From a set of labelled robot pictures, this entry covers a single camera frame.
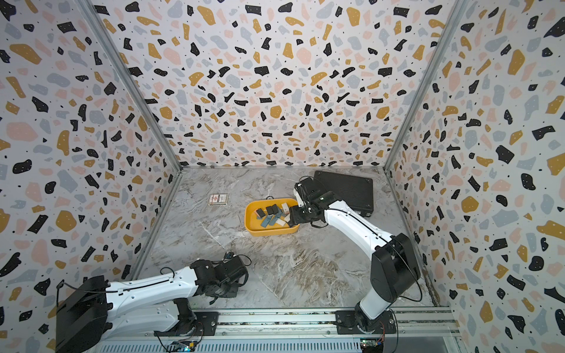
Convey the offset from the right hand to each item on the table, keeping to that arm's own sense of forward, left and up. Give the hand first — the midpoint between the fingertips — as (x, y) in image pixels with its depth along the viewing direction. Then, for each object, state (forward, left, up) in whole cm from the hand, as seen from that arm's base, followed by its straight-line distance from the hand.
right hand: (297, 215), depth 86 cm
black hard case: (+23, -29, -14) cm, 40 cm away
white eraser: (+6, +8, -14) cm, 17 cm away
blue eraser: (+6, +15, -14) cm, 21 cm away
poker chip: (+20, +15, -14) cm, 28 cm away
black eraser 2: (+11, +12, -12) cm, 20 cm away
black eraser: (+8, +17, -11) cm, 22 cm away
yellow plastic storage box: (+6, +21, -13) cm, 25 cm away
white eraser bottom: (+11, +6, -10) cm, 16 cm away
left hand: (-24, +22, -14) cm, 35 cm away
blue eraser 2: (+7, +10, -13) cm, 18 cm away
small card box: (+16, +39, -11) cm, 44 cm away
